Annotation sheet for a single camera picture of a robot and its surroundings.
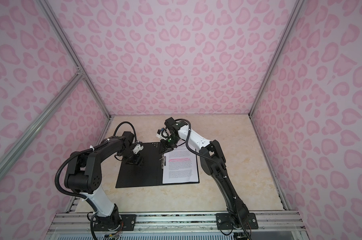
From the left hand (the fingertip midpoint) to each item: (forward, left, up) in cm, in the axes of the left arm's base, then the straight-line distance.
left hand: (138, 161), depth 92 cm
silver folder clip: (+1, -14, -3) cm, 15 cm away
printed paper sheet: (-2, -26, -3) cm, 26 cm away
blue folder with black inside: (-6, -7, -3) cm, 10 cm away
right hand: (+3, -15, +7) cm, 17 cm away
